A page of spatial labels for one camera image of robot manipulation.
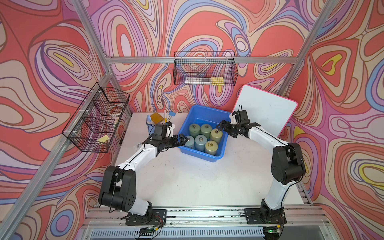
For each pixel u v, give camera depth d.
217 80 0.82
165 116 1.16
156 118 1.16
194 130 0.99
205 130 0.99
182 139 0.79
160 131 0.69
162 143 0.69
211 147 0.91
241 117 0.75
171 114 1.19
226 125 0.84
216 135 0.96
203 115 1.12
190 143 0.93
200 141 0.93
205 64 0.95
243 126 0.73
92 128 0.74
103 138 0.72
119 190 0.43
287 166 0.49
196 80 0.82
